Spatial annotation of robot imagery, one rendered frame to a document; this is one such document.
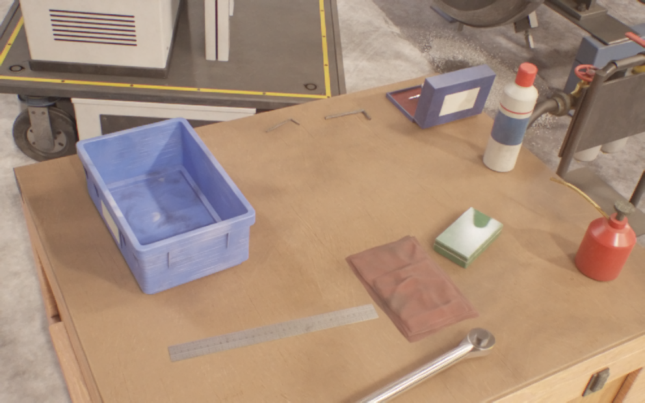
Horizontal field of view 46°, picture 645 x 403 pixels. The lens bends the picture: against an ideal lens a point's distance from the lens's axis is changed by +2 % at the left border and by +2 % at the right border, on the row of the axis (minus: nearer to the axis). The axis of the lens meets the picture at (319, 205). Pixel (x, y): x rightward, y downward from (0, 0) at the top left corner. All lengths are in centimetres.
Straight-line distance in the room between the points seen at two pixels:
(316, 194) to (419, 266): 27
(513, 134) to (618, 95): 52
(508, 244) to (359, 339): 37
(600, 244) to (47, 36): 138
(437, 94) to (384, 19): 155
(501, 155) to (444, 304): 42
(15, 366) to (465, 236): 101
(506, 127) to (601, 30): 126
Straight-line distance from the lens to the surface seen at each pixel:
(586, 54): 270
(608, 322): 137
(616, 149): 218
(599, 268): 141
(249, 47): 219
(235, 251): 126
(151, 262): 120
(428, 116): 164
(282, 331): 121
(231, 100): 197
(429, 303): 127
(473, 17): 255
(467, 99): 168
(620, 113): 206
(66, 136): 223
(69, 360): 141
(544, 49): 313
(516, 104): 150
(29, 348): 184
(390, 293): 127
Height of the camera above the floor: 140
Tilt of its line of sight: 41 degrees down
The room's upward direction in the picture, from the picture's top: 7 degrees clockwise
